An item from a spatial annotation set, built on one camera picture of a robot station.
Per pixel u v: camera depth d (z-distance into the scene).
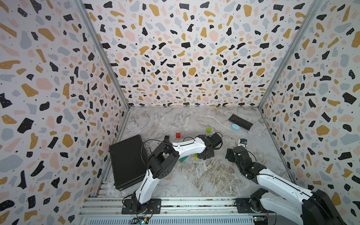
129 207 0.72
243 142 0.76
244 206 0.73
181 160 0.90
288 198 0.43
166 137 1.01
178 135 1.02
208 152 0.68
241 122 1.10
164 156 0.56
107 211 0.74
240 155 0.65
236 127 1.08
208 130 1.06
